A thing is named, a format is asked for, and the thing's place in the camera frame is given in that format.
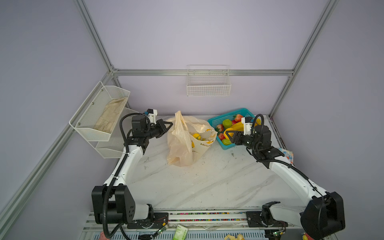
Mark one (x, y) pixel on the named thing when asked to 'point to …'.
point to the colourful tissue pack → (288, 154)
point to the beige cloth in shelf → (113, 109)
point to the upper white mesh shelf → (96, 118)
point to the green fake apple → (227, 123)
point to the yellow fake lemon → (197, 136)
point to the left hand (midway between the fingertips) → (172, 123)
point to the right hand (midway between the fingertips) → (228, 131)
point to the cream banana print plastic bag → (187, 138)
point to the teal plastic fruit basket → (214, 121)
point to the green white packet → (180, 233)
